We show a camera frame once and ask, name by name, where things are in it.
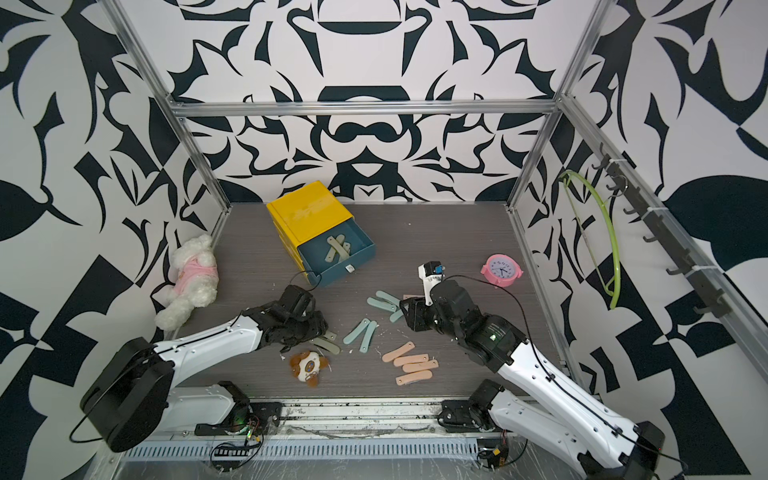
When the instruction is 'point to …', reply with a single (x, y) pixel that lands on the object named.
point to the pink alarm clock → (502, 270)
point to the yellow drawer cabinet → (304, 215)
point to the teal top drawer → (313, 252)
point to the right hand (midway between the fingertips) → (404, 300)
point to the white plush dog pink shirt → (196, 285)
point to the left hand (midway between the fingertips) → (321, 322)
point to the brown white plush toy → (306, 365)
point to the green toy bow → (616, 300)
